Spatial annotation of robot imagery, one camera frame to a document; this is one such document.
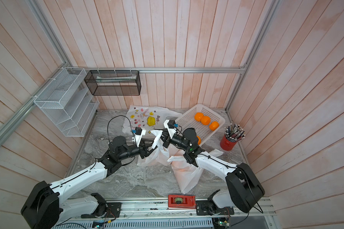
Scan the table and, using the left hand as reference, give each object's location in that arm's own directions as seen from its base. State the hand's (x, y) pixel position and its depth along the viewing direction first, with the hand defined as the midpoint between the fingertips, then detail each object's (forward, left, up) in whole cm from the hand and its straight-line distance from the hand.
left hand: (156, 145), depth 74 cm
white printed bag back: (+38, +13, -20) cm, 45 cm away
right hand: (+6, +1, +6) cm, 8 cm away
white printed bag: (-4, -2, -3) cm, 6 cm away
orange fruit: (+37, -30, -17) cm, 51 cm away
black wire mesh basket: (+52, +35, +3) cm, 63 cm away
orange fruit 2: (+32, -35, -17) cm, 50 cm away
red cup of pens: (+12, -46, -6) cm, 48 cm away
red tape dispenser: (-23, -13, -16) cm, 32 cm away
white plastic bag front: (-11, -16, -11) cm, 23 cm away
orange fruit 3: (+26, -39, -15) cm, 49 cm away
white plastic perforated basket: (+33, -21, -18) cm, 43 cm away
